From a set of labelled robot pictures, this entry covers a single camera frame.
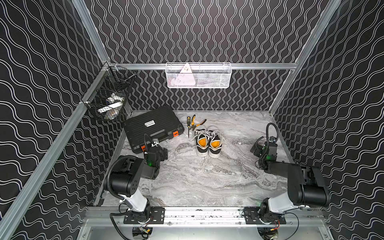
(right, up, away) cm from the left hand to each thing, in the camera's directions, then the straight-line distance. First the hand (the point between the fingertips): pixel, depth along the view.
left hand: (155, 147), depth 95 cm
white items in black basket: (-15, +22, -23) cm, 35 cm away
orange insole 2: (+39, +2, +2) cm, 39 cm away
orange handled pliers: (+24, +14, +15) cm, 32 cm away
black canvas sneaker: (+29, +7, +2) cm, 30 cm away
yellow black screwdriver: (+21, +15, +15) cm, 29 cm away
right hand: (+68, 0, 0) cm, 68 cm away
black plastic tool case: (+2, +14, +8) cm, 17 cm away
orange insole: (+30, +3, +3) cm, 30 cm away
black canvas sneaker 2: (+39, +5, +1) cm, 39 cm away
